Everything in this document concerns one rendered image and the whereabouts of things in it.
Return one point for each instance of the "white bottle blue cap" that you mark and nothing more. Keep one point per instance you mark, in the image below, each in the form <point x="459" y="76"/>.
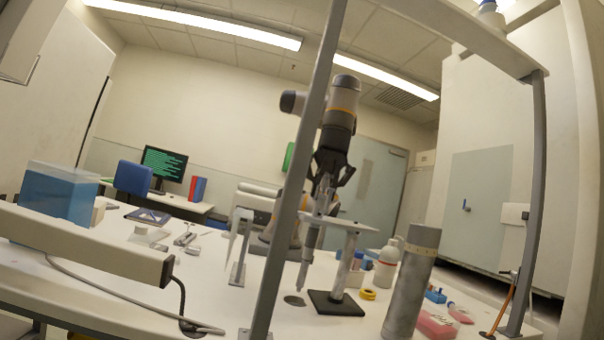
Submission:
<point x="491" y="16"/>

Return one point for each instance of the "small blue tube rack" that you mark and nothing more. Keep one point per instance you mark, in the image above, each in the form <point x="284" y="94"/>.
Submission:
<point x="435" y="296"/>

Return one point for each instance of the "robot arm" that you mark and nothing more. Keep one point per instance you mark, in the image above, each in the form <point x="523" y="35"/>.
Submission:
<point x="340" y="96"/>

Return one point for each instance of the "long ceiling light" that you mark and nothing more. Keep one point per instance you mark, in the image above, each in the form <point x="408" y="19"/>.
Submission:
<point x="384" y="75"/>
<point x="198" y="21"/>

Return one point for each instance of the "small dark block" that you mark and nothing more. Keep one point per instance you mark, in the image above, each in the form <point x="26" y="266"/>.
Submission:
<point x="159" y="247"/>

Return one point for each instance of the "grey waste tube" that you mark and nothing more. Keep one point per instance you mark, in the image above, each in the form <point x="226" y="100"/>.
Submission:
<point x="410" y="288"/>

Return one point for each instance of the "green wall sign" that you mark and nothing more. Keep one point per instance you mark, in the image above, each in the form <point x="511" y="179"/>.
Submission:
<point x="288" y="157"/>

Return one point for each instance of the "white bottle red band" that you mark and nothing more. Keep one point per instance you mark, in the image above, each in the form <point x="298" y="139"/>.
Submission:
<point x="387" y="266"/>

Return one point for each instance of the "blue capped vial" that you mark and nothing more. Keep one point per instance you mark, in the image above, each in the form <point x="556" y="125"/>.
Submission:
<point x="358" y="260"/>

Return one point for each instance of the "large white cabinet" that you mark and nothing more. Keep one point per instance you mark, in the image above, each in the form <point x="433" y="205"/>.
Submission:
<point x="481" y="198"/>

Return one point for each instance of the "black computer monitor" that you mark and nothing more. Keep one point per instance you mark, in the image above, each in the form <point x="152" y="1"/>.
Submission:
<point x="165" y="164"/>

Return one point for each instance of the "dark blue notebook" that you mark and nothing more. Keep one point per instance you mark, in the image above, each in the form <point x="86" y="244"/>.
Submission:
<point x="147" y="216"/>

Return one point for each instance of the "grey tip rail stand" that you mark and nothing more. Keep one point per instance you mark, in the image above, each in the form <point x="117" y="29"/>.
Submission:
<point x="241" y="255"/>

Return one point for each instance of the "red binder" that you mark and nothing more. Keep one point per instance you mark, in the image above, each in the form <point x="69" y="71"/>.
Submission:
<point x="192" y="188"/>

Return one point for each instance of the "white desk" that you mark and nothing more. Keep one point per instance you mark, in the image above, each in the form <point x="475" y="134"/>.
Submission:
<point x="184" y="204"/>

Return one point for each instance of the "white wall notice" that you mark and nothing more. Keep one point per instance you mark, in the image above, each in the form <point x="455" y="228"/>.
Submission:
<point x="425" y="158"/>

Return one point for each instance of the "grey bench shelf frame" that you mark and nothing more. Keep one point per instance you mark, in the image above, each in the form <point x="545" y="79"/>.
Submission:
<point x="292" y="189"/>

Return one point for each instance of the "grey pipette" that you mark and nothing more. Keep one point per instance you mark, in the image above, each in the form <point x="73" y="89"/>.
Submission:
<point x="311" y="238"/>

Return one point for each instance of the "black wall pipe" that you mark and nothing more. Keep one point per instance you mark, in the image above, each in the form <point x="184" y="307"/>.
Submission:
<point x="92" y="120"/>

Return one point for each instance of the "blue binder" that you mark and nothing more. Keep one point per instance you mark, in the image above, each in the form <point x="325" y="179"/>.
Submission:
<point x="200" y="190"/>

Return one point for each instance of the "grey pipette stand black base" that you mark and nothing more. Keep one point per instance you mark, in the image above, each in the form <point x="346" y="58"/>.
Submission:
<point x="343" y="264"/>

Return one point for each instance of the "small white box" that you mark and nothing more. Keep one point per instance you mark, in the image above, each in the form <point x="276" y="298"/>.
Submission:
<point x="97" y="212"/>

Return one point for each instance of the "pale blue door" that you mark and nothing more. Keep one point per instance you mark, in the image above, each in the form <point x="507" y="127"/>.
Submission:
<point x="377" y="193"/>

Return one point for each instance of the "white lab machine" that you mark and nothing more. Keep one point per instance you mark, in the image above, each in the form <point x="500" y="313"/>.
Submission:
<point x="252" y="200"/>

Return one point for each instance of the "yellow tape roll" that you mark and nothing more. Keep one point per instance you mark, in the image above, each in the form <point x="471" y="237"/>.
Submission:
<point x="367" y="294"/>

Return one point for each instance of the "grey metal clamp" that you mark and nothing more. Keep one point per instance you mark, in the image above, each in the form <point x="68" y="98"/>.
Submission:
<point x="185" y="237"/>

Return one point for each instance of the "pink box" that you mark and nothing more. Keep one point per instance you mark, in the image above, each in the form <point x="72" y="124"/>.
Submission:
<point x="434" y="327"/>

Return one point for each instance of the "pink flat pack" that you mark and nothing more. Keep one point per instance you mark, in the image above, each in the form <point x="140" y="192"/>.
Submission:
<point x="461" y="316"/>

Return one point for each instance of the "white wall cabinet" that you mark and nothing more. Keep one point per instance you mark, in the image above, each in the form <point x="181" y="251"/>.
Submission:
<point x="23" y="38"/>

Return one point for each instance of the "grey base slab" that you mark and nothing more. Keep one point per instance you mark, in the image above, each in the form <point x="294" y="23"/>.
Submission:
<point x="257" y="250"/>

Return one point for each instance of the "small grey clip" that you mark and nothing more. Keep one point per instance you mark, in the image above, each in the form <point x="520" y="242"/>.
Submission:
<point x="191" y="250"/>

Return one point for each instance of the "beige power strip trunking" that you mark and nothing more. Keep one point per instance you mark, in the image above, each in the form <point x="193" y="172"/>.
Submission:
<point x="80" y="245"/>

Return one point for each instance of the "ceiling vent grille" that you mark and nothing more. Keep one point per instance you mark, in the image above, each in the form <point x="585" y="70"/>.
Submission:
<point x="400" y="97"/>

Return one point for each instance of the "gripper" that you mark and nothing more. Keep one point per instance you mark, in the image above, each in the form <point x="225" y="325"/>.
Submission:
<point x="336" y="139"/>

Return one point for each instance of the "translucent blue box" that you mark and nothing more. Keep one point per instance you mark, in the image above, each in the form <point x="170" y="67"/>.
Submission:
<point x="59" y="193"/>

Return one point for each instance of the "blue chair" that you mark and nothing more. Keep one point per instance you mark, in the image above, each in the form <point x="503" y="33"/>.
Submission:
<point x="133" y="178"/>

